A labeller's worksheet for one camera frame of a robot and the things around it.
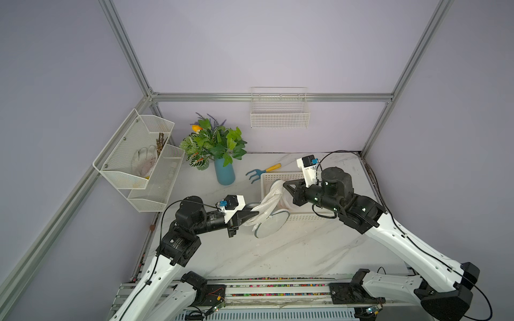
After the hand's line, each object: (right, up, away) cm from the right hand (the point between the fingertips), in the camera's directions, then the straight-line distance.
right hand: (286, 186), depth 67 cm
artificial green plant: (-30, +19, +15) cm, 38 cm away
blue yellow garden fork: (-10, +5, +44) cm, 45 cm away
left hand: (-11, -8, -6) cm, 14 cm away
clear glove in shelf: (-55, +10, +11) cm, 57 cm away
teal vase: (-28, +3, +37) cm, 46 cm away
